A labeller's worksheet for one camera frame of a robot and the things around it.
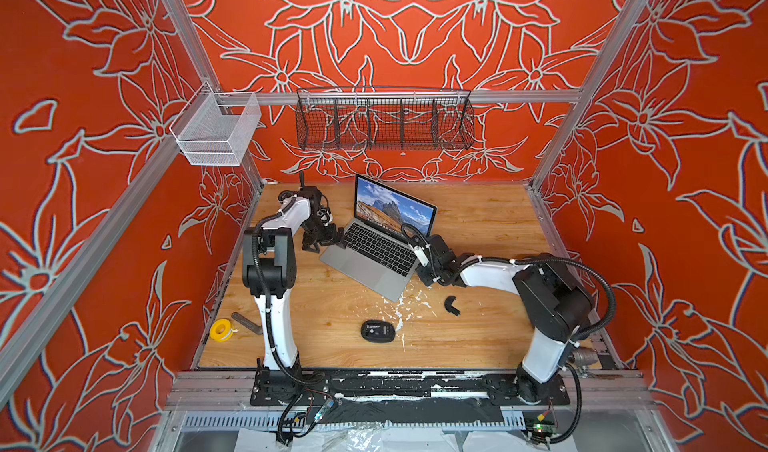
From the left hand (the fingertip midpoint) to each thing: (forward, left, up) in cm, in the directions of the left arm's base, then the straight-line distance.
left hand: (331, 244), depth 98 cm
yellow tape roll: (-29, +26, -1) cm, 39 cm away
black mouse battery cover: (-17, -38, -3) cm, 42 cm away
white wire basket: (+17, +37, +29) cm, 50 cm away
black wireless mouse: (-27, -18, 0) cm, 33 cm away
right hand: (-3, -31, -2) cm, 31 cm away
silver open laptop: (-1, -16, -2) cm, 16 cm away
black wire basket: (+33, -16, +28) cm, 46 cm away
